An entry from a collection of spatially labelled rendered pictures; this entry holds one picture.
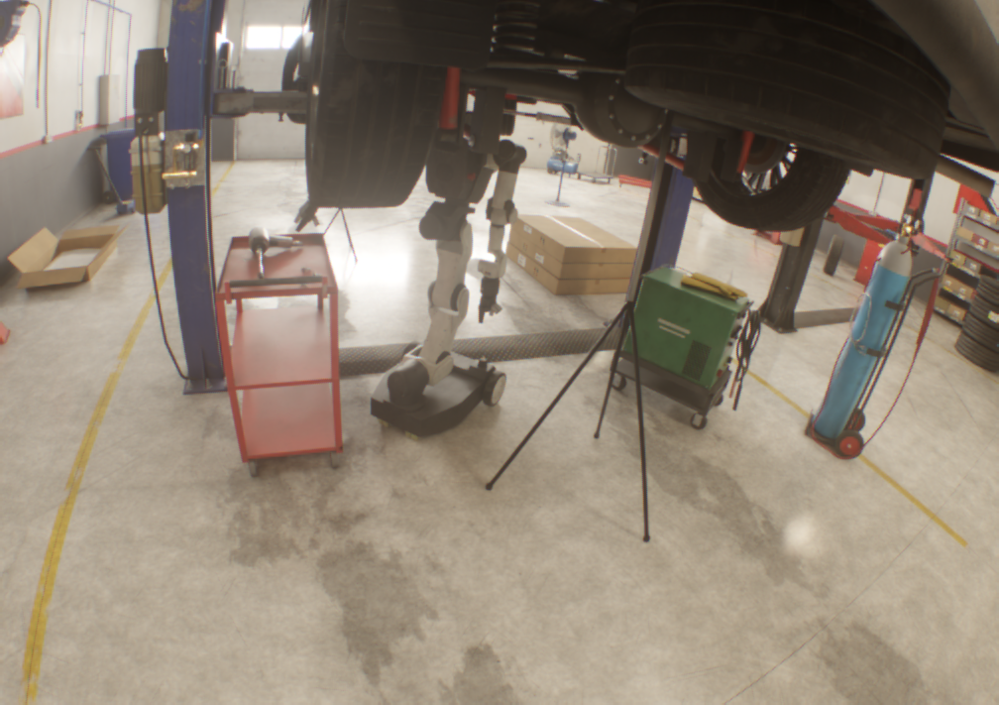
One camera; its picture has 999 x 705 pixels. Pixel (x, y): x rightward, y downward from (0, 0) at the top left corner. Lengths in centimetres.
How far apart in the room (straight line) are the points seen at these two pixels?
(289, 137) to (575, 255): 835
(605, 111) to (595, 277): 312
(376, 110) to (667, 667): 186
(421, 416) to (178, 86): 195
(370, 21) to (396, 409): 183
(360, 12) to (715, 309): 234
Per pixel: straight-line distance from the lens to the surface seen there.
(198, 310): 280
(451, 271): 239
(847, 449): 346
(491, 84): 147
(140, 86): 267
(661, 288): 287
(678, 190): 356
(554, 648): 182
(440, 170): 221
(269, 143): 1156
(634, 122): 161
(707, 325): 282
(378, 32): 92
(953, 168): 183
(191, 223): 265
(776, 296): 526
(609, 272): 464
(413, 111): 106
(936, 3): 76
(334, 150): 108
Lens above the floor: 157
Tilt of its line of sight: 26 degrees down
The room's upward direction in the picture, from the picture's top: 8 degrees clockwise
